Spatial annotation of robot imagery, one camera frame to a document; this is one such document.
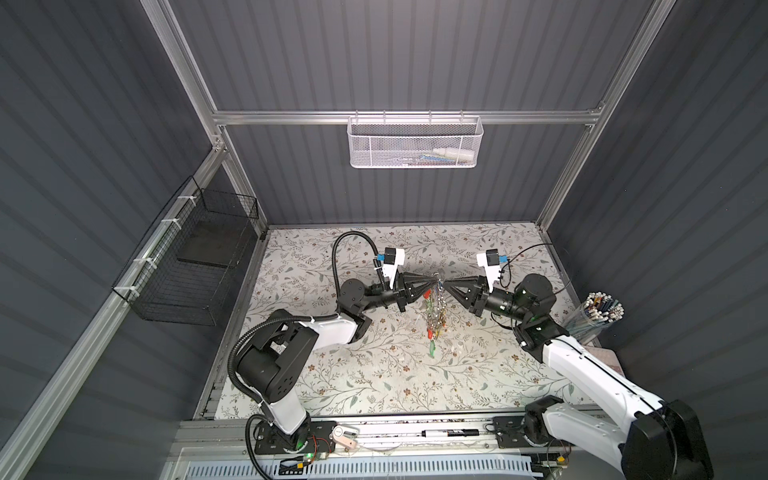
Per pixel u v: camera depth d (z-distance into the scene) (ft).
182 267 2.38
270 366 1.54
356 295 2.07
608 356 2.80
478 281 2.13
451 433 2.42
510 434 2.41
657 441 1.30
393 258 2.14
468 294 2.16
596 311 2.52
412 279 2.26
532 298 1.90
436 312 2.26
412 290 2.27
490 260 2.10
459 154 2.84
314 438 2.38
